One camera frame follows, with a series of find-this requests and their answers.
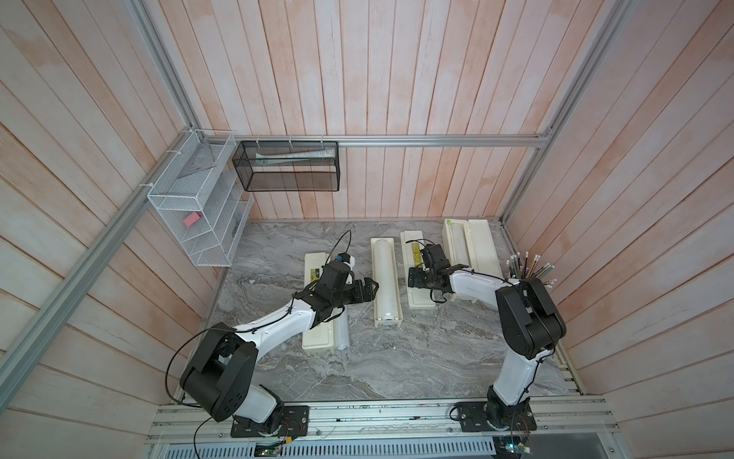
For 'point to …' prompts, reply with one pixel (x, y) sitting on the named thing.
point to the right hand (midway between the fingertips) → (418, 276)
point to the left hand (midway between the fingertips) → (367, 291)
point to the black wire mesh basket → (288, 165)
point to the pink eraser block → (192, 218)
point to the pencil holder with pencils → (523, 266)
